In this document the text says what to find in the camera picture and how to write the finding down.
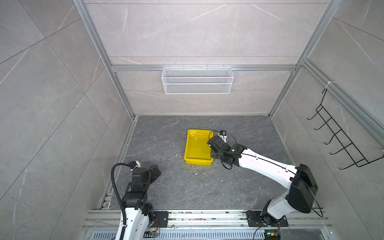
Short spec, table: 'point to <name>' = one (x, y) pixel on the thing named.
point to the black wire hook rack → (358, 158)
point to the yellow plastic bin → (198, 151)
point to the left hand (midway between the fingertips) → (150, 167)
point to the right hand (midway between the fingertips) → (214, 149)
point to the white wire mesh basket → (195, 80)
